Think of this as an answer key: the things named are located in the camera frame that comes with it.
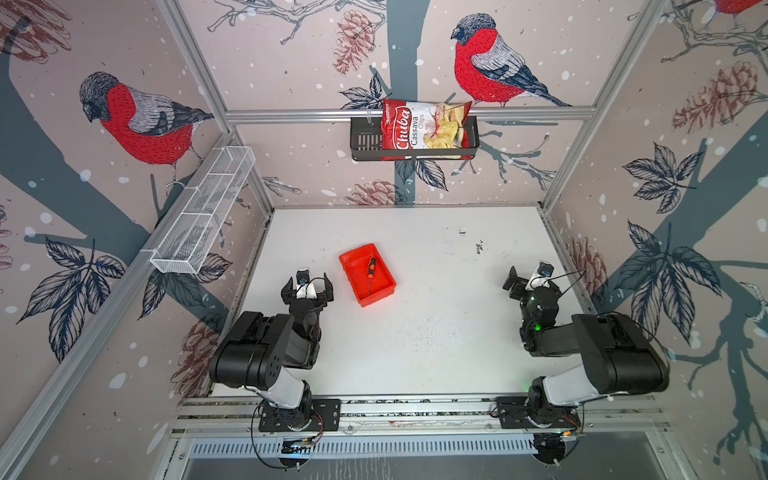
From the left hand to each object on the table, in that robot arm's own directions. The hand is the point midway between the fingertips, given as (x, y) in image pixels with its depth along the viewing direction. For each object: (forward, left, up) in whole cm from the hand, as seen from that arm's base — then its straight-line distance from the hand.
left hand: (306, 276), depth 87 cm
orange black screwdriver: (+8, -19, -10) cm, 23 cm away
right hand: (+1, -67, -1) cm, 67 cm away
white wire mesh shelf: (+10, +25, +19) cm, 33 cm away
